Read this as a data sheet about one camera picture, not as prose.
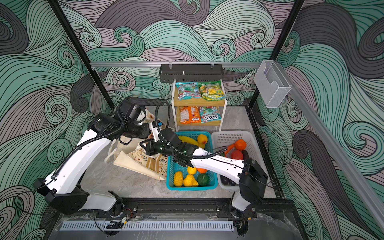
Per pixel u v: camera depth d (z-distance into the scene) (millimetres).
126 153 646
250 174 406
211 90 779
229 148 950
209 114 914
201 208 744
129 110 491
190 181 777
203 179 784
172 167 835
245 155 899
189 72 947
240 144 923
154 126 629
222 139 950
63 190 380
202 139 890
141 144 663
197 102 780
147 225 697
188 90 781
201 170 817
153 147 606
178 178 795
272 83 790
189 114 919
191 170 815
